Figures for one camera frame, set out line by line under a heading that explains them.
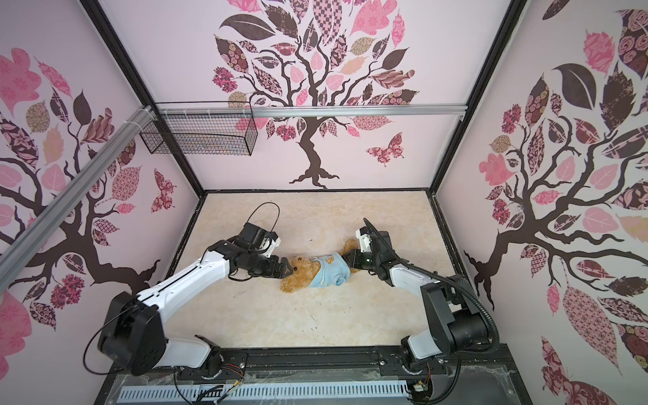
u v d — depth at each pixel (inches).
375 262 28.1
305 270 32.8
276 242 31.3
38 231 21.0
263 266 28.3
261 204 28.2
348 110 36.5
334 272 32.8
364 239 32.8
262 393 27.4
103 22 27.0
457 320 17.3
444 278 19.0
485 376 28.0
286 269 30.3
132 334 16.4
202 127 37.3
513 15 27.4
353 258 31.3
